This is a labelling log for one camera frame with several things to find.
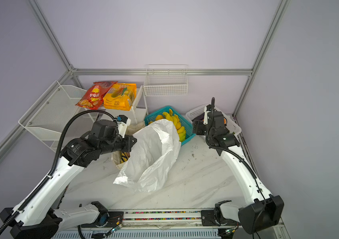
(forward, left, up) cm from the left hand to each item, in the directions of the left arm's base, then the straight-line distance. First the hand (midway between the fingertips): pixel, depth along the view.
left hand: (135, 141), depth 66 cm
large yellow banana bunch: (+24, -23, -23) cm, 41 cm away
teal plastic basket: (+28, -29, -26) cm, 48 cm away
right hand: (+14, -31, -1) cm, 34 cm away
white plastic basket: (+44, -37, -25) cm, 63 cm away
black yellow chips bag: (0, +8, -14) cm, 16 cm away
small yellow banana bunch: (+33, -19, -20) cm, 43 cm away
